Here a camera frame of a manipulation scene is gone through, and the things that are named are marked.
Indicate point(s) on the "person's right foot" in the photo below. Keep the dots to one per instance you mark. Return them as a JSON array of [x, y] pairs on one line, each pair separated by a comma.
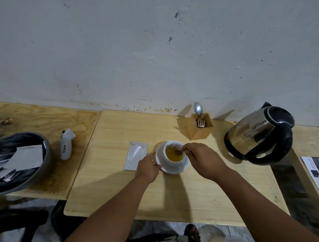
[[192, 233]]

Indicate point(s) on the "large printed brochure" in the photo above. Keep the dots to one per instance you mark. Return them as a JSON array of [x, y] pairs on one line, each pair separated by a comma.
[[312, 169]]

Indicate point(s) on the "person's left hand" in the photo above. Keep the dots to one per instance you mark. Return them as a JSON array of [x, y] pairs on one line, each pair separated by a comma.
[[148, 169]]

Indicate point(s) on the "black stool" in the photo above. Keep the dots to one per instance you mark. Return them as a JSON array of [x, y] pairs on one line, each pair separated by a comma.
[[67, 222]]

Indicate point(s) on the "metal spoon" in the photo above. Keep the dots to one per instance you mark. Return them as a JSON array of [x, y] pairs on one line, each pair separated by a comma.
[[198, 108]]

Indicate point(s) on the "white handheld controller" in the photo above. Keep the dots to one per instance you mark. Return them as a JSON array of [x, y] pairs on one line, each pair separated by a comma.
[[66, 149]]

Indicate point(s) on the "white sachet packet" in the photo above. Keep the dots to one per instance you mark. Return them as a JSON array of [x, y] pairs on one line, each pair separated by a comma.
[[134, 157]]

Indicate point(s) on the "steel electric kettle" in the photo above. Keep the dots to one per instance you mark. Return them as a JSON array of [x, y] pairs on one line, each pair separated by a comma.
[[249, 134]]

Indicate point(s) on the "person's left forearm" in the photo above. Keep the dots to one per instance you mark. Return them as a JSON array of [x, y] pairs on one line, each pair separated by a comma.
[[112, 214]]

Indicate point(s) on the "person's right hand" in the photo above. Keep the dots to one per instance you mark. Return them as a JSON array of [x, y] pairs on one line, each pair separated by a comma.
[[205, 162]]

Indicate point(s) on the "black chair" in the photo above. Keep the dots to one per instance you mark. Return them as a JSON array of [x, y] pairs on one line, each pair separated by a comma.
[[22, 219]]

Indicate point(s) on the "person's right forearm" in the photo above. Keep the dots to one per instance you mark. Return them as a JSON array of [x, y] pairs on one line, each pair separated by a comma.
[[261, 212]]

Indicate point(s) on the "person's black printed clothing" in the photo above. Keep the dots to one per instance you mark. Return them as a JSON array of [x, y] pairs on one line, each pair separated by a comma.
[[162, 239]]

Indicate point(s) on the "metal fork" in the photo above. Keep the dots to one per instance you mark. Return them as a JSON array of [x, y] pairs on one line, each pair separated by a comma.
[[201, 124]]

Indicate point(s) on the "clear plastic container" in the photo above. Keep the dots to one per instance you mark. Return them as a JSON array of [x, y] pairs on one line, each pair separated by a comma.
[[211, 234]]

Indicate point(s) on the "white saucer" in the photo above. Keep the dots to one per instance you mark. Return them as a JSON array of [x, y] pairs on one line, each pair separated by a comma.
[[174, 170]]

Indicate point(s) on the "wooden cutlery holder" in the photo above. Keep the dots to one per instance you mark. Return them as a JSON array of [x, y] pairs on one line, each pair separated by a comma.
[[199, 133]]

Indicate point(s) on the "white cup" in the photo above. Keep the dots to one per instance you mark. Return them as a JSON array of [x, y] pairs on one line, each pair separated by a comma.
[[172, 163]]

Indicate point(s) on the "grey round bowl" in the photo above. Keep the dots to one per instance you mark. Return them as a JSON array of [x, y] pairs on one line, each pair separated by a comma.
[[47, 159]]

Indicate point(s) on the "small stirrer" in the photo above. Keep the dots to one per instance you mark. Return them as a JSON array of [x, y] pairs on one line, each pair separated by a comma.
[[178, 152]]

